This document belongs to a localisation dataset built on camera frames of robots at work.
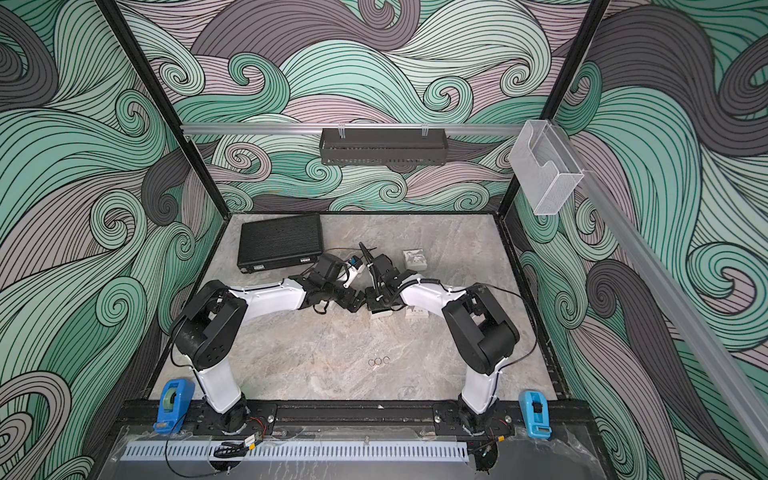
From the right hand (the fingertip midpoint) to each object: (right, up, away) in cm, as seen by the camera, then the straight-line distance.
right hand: (369, 302), depth 92 cm
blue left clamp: (-48, -20, -19) cm, 55 cm away
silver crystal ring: (+5, -14, -9) cm, 18 cm away
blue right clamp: (+41, -21, -21) cm, 51 cm away
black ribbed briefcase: (-34, +19, +11) cm, 40 cm away
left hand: (-4, +5, +1) cm, 6 cm away
